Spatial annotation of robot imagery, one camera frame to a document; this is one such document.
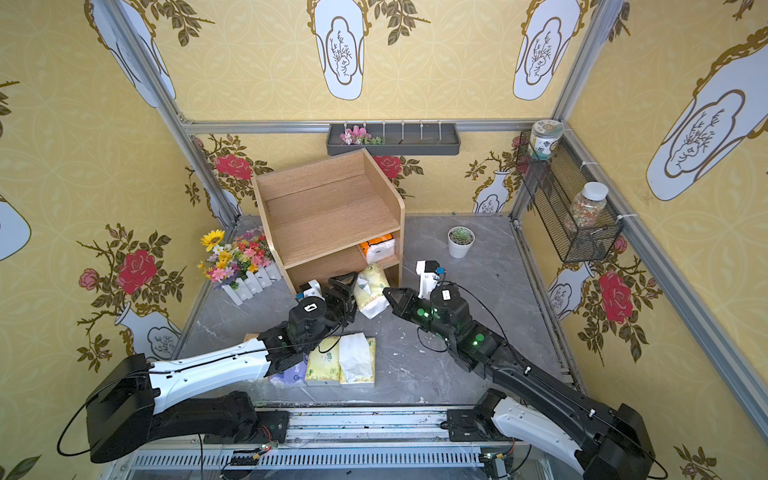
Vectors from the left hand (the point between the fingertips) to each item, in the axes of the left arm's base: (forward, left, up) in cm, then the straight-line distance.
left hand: (353, 279), depth 77 cm
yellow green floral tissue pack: (-16, +9, -16) cm, 24 cm away
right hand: (-4, -9, +3) cm, 10 cm away
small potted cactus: (+23, -35, -13) cm, 44 cm away
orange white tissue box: (+9, -6, 0) cm, 11 cm away
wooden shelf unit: (+14, +10, +9) cm, 19 cm away
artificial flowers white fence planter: (+11, +34, -9) cm, 37 cm away
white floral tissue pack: (-15, 0, -16) cm, 22 cm away
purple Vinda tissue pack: (-19, +16, -18) cm, 30 cm away
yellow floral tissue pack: (-5, -4, +4) cm, 7 cm away
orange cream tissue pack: (-7, +31, -19) cm, 37 cm away
